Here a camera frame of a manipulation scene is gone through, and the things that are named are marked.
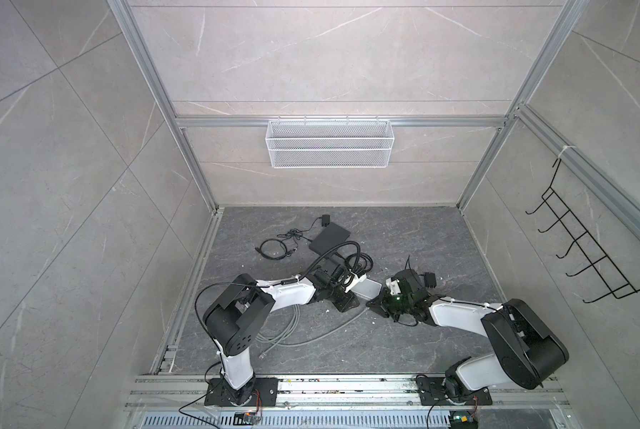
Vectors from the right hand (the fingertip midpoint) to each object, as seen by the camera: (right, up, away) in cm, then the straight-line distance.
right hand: (365, 302), depth 88 cm
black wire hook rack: (+52, +12, -31) cm, 62 cm away
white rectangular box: (+1, +4, +3) cm, 5 cm away
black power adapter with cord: (-14, +28, +25) cm, 40 cm away
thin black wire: (+10, -3, -12) cm, 16 cm away
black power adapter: (+25, +6, +7) cm, 27 cm away
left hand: (-3, +2, 0) cm, 4 cm away
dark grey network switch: (-13, +21, +20) cm, 31 cm away
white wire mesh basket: (-12, +58, +12) cm, 60 cm away
